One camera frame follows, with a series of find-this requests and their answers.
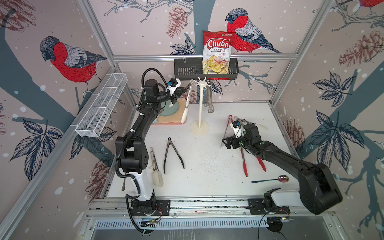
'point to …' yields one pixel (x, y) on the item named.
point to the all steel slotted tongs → (208, 102)
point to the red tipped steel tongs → (244, 164)
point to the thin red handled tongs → (226, 129)
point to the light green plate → (168, 111)
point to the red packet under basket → (218, 78)
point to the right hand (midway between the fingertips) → (228, 136)
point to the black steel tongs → (170, 141)
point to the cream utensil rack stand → (200, 127)
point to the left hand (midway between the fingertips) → (187, 85)
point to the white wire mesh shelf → (91, 125)
